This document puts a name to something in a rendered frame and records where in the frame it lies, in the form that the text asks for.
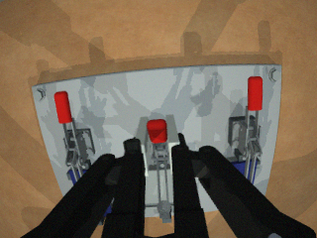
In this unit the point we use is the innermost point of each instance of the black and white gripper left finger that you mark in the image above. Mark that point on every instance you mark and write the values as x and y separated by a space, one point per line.
79 212

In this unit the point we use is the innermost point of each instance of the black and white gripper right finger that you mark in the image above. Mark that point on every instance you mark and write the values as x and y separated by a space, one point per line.
246 210

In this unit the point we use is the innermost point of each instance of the grey toggle clamp with red handle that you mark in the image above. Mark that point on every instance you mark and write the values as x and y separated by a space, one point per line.
241 130
78 146

